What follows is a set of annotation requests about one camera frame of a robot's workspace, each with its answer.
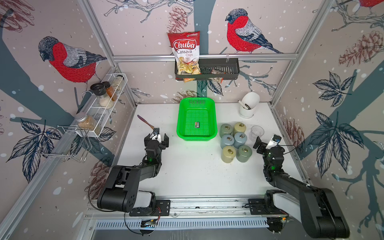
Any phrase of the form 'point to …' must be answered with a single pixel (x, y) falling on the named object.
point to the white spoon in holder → (243, 105)
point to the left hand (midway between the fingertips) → (159, 131)
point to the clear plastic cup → (256, 131)
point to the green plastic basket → (197, 119)
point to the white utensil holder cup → (251, 100)
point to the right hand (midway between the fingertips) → (264, 137)
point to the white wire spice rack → (76, 142)
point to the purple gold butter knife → (140, 117)
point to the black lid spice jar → (103, 99)
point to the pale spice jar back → (117, 82)
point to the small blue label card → (197, 124)
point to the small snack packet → (215, 71)
